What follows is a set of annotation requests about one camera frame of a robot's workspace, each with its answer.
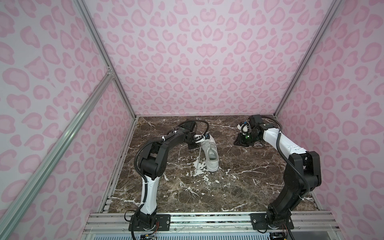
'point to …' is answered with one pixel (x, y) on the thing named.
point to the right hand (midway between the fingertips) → (236, 141)
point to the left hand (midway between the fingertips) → (198, 139)
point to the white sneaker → (210, 149)
